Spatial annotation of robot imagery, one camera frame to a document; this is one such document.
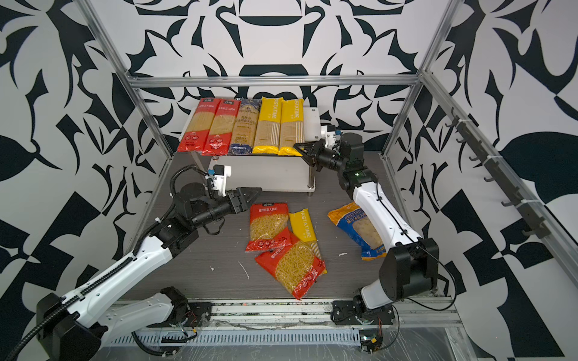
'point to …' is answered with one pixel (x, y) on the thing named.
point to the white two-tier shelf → (274, 173)
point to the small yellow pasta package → (303, 229)
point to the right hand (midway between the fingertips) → (293, 145)
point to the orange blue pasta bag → (357, 225)
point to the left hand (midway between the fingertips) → (255, 186)
